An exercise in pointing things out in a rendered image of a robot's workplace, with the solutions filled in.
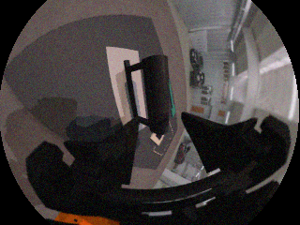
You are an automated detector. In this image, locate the dark grey rectangular mat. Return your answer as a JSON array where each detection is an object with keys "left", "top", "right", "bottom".
[{"left": 4, "top": 14, "right": 179, "bottom": 170}]

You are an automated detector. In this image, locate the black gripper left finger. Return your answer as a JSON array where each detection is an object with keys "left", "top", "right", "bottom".
[{"left": 64, "top": 116, "right": 140, "bottom": 185}]

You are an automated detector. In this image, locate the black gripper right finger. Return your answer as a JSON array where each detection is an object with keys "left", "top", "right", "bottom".
[{"left": 181, "top": 112, "right": 259, "bottom": 173}]

